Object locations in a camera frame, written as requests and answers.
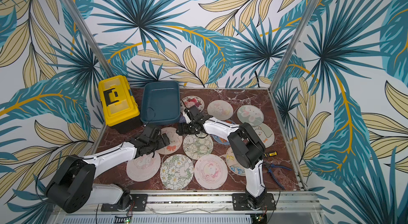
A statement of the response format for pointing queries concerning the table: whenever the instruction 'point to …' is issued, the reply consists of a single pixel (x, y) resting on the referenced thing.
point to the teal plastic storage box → (160, 102)
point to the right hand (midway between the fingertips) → (182, 130)
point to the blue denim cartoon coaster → (220, 139)
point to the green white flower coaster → (177, 172)
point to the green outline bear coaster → (197, 146)
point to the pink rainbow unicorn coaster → (143, 168)
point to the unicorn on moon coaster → (220, 109)
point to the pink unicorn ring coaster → (211, 171)
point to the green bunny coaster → (251, 114)
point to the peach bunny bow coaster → (174, 138)
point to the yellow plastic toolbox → (121, 111)
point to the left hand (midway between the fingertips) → (162, 144)
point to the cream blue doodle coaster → (232, 164)
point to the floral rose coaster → (189, 101)
